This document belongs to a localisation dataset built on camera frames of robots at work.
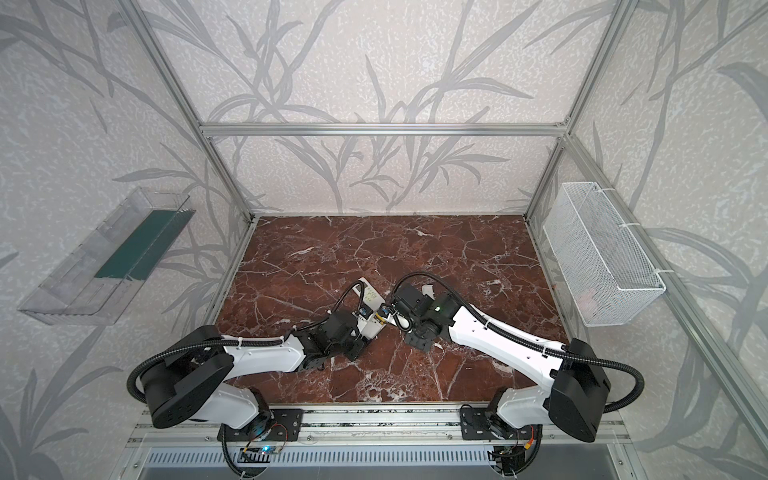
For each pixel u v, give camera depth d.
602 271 0.63
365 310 0.78
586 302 0.73
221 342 0.49
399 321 0.68
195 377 0.43
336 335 0.68
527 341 0.45
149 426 0.75
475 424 0.73
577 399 0.38
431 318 0.54
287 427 0.73
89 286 0.63
